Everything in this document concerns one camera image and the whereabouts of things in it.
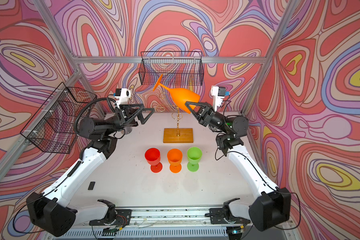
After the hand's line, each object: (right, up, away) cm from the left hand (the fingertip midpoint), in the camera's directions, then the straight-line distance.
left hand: (148, 115), depth 50 cm
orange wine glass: (+8, -21, +32) cm, 39 cm away
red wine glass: (-5, -20, +32) cm, 38 cm away
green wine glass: (+19, -20, +34) cm, 44 cm away
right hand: (+13, +3, +4) cm, 14 cm away
